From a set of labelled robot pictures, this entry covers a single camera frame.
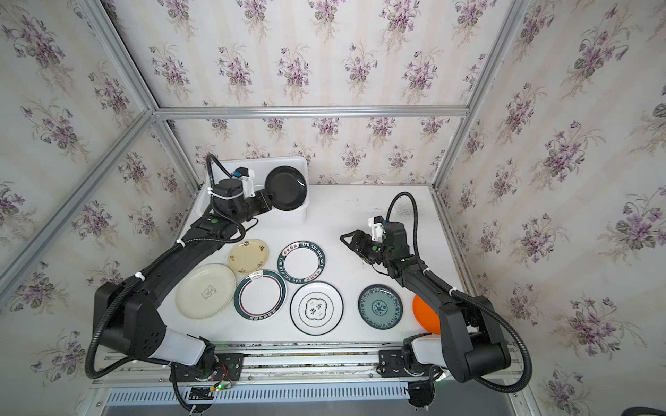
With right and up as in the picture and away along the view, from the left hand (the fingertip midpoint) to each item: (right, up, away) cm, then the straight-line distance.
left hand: (277, 193), depth 81 cm
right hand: (+25, -16, +3) cm, 30 cm away
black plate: (+3, +2, +2) cm, 4 cm away
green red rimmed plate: (-7, -35, +5) cm, 36 cm away
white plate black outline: (+13, -38, +2) cm, 40 cm away
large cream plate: (-26, -33, +6) cm, 43 cm away
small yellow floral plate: (-15, -23, +16) cm, 32 cm away
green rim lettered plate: (+6, -25, +15) cm, 30 cm away
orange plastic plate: (+49, -40, 0) cm, 63 cm away
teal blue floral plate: (+34, -37, +3) cm, 50 cm away
